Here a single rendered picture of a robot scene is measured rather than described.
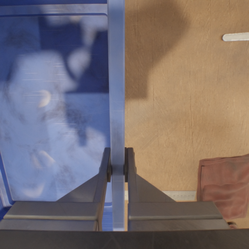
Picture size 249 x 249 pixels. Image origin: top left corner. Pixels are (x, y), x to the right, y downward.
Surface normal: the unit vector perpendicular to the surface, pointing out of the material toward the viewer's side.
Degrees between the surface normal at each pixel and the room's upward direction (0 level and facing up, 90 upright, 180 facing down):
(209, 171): 11
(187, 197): 0
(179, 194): 0
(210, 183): 2
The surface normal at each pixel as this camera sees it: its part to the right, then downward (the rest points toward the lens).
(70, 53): 0.00, 0.30
